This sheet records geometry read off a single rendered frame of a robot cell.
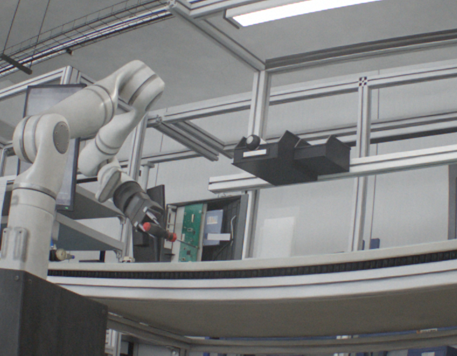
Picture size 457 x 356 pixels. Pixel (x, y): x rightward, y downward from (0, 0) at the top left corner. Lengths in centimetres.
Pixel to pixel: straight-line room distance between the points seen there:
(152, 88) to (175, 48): 518
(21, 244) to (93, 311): 18
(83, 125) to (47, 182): 22
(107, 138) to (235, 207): 34
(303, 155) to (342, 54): 47
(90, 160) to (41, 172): 62
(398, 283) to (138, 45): 578
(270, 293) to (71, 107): 52
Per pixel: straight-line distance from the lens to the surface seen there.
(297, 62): 280
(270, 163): 238
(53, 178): 144
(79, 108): 160
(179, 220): 199
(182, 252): 194
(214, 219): 192
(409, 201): 636
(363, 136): 338
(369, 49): 267
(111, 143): 196
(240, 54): 277
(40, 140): 144
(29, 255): 139
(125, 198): 190
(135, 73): 181
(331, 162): 239
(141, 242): 452
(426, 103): 661
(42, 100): 330
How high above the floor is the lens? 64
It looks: 20 degrees up
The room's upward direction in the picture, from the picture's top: 7 degrees clockwise
